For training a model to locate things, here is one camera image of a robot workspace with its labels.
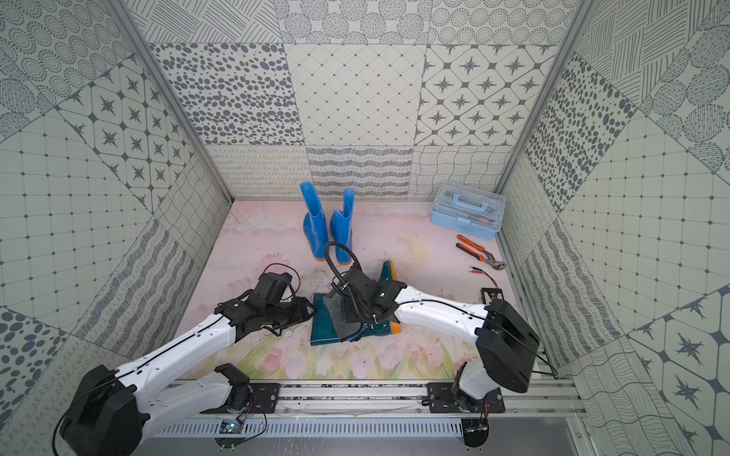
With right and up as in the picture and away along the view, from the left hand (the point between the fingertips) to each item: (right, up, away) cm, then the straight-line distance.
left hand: (318, 315), depth 80 cm
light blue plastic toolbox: (+52, +32, +23) cm, 65 cm away
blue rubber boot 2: (+6, +26, +5) cm, 27 cm away
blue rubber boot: (-2, +27, +4) cm, 27 cm away
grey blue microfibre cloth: (+8, -3, -3) cm, 9 cm away
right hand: (+9, +1, 0) cm, 9 cm away
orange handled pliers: (+57, +15, +23) cm, 64 cm away
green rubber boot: (+1, -6, +5) cm, 8 cm away
